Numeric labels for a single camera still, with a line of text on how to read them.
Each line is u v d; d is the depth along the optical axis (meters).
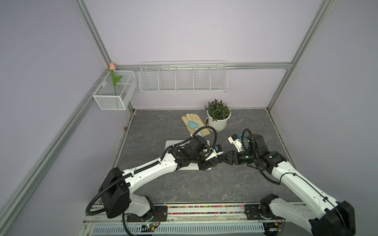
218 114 0.95
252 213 0.74
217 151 0.64
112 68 0.89
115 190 0.40
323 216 0.39
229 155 0.67
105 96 0.81
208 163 0.66
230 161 0.67
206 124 1.10
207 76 1.04
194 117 1.16
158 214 0.74
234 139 0.71
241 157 0.66
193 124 1.08
